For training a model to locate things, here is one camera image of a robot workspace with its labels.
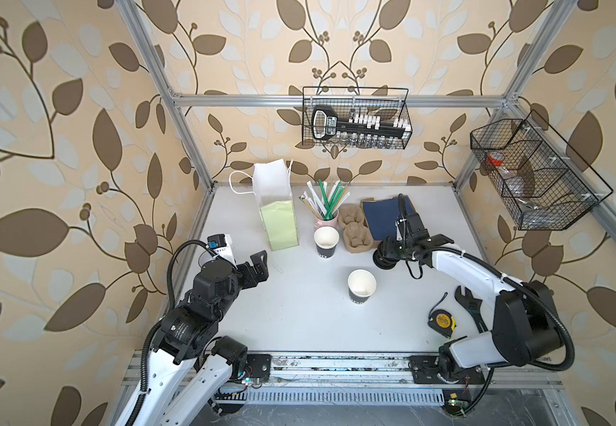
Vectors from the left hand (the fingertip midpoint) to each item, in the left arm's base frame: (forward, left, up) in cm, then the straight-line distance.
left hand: (254, 255), depth 68 cm
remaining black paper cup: (+19, -19, -20) cm, 33 cm away
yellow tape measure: (-8, -55, -23) cm, 60 cm away
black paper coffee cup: (+3, -31, -24) cm, 40 cm away
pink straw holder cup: (+24, -16, -17) cm, 34 cm away
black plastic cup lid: (+11, -39, -22) cm, 46 cm away
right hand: (+13, -41, -18) cm, 47 cm away
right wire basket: (+20, -79, +9) cm, 82 cm away
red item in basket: (+37, -76, +2) cm, 85 cm away
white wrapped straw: (+31, -15, -11) cm, 36 cm away
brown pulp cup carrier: (+23, -31, -22) cm, 44 cm away
